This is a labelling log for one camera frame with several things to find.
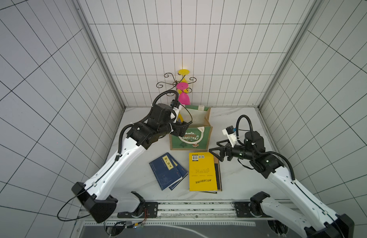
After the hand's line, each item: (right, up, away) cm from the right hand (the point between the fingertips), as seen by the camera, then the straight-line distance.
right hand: (214, 143), depth 72 cm
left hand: (-18, +9, -3) cm, 20 cm away
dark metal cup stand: (-30, +33, +16) cm, 47 cm away
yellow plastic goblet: (-16, +44, +25) cm, 53 cm away
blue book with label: (-26, -19, +11) cm, 34 cm away
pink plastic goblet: (-15, +26, +21) cm, 37 cm away
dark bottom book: (+3, -17, +7) cm, 19 cm away
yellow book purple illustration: (-18, +13, +21) cm, 31 cm away
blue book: (-15, -19, +11) cm, 27 cm away
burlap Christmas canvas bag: (-7, +2, +13) cm, 15 cm away
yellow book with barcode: (-5, -18, +4) cm, 19 cm away
